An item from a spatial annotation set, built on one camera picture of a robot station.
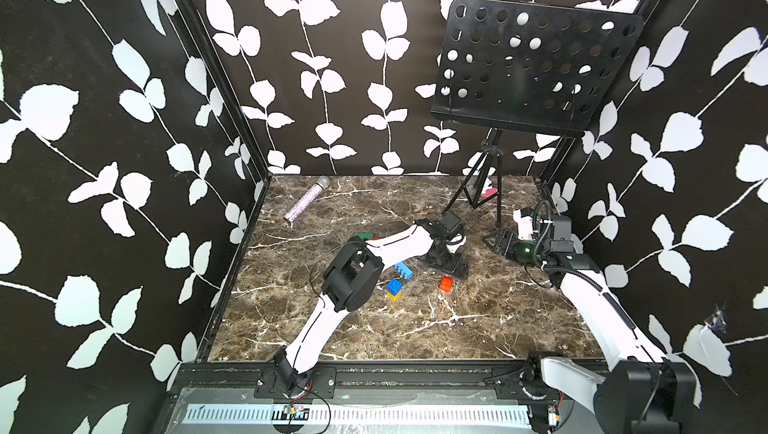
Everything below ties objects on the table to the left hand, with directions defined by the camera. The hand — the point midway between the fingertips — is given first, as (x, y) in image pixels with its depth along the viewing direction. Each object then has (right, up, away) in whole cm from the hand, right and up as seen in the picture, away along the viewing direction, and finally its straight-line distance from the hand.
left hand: (458, 266), depth 91 cm
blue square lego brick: (-20, -4, -7) cm, 22 cm away
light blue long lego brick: (-17, -2, +1) cm, 17 cm away
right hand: (+7, +11, -9) cm, 15 cm away
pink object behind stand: (+17, +24, +22) cm, 37 cm away
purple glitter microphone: (-53, +21, +20) cm, 60 cm away
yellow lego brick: (-20, -9, -4) cm, 22 cm away
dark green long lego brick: (-30, +8, +13) cm, 34 cm away
